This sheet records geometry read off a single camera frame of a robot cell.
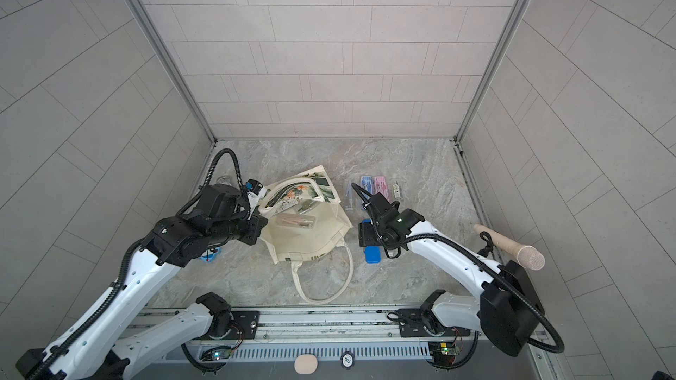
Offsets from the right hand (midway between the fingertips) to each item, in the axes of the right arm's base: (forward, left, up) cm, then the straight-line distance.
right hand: (365, 237), depth 81 cm
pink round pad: (-30, +18, -4) cm, 35 cm away
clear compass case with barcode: (+15, +20, -3) cm, 25 cm away
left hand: (0, +25, +14) cm, 29 cm away
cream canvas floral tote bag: (+9, +20, -2) cm, 22 cm away
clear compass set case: (+20, -14, -5) cm, 25 cm away
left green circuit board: (-26, +40, -3) cm, 48 cm away
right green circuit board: (-30, -18, -8) cm, 35 cm away
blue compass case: (-3, -2, -6) cm, 7 cm away
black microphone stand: (-7, -31, +12) cm, 34 cm away
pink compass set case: (+22, -8, -5) cm, 24 cm away
